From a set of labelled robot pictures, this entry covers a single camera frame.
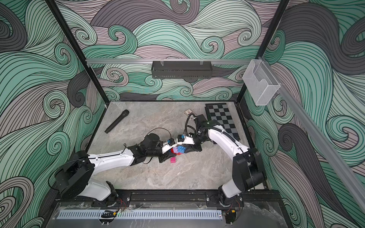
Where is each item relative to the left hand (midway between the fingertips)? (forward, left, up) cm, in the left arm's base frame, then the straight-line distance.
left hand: (174, 150), depth 81 cm
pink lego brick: (-3, +1, -8) cm, 9 cm away
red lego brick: (-2, -3, 0) cm, 4 cm away
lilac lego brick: (-2, -1, +4) cm, 4 cm away
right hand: (+2, -8, 0) cm, 8 cm away
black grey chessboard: (+33, -35, -6) cm, 49 cm away
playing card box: (+38, -9, -9) cm, 40 cm away
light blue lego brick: (-2, -4, +5) cm, 6 cm away
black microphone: (+32, +40, -7) cm, 52 cm away
